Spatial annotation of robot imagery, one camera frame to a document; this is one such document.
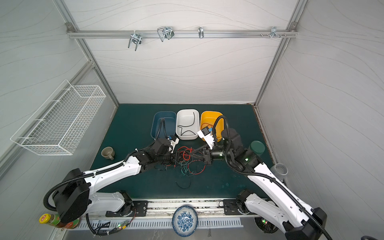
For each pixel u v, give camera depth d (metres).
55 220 0.58
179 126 1.04
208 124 1.07
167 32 0.77
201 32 0.78
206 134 0.58
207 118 1.07
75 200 0.40
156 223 0.70
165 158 0.69
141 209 0.73
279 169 0.66
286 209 0.41
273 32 0.77
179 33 0.78
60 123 0.69
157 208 0.75
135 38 0.79
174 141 0.76
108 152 0.91
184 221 0.70
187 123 1.07
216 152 0.58
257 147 0.72
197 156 0.63
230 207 0.73
